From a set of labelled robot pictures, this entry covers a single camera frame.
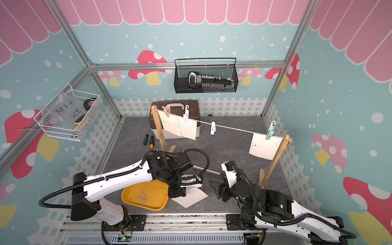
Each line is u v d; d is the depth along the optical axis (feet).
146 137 3.54
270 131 1.76
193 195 2.18
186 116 1.92
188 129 2.16
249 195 1.43
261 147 1.88
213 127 1.94
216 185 1.82
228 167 1.77
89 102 2.65
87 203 1.36
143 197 2.66
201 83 2.87
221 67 3.01
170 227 2.42
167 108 2.00
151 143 3.36
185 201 2.29
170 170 1.64
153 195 2.67
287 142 1.72
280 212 1.46
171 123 2.17
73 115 2.32
